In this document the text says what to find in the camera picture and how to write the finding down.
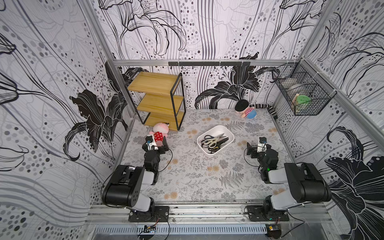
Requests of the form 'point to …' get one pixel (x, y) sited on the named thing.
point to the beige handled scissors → (211, 142)
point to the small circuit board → (149, 229)
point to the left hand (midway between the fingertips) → (159, 139)
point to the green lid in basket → (303, 98)
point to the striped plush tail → (270, 108)
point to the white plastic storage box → (216, 131)
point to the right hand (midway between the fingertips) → (257, 140)
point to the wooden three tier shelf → (158, 98)
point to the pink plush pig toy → (160, 130)
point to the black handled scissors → (214, 149)
